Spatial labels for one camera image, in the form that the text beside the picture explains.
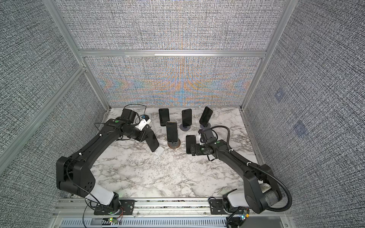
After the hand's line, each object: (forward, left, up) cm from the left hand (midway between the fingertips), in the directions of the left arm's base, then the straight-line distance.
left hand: (147, 136), depth 84 cm
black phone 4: (+24, -40, -10) cm, 48 cm away
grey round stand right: (+16, -41, -15) cm, 46 cm away
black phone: (+21, -9, -3) cm, 23 cm away
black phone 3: (+16, -25, -2) cm, 30 cm away
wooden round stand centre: (+2, -15, -14) cm, 21 cm away
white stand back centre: (+15, -8, -14) cm, 23 cm away
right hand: (-5, -30, -8) cm, 31 cm away
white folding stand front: (-2, -5, -14) cm, 15 cm away
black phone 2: (+6, -14, -5) cm, 16 cm away
